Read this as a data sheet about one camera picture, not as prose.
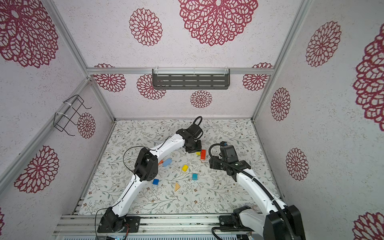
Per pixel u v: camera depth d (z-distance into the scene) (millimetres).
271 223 385
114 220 636
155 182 868
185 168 922
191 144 772
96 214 783
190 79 939
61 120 730
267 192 455
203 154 990
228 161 630
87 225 750
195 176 895
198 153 995
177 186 853
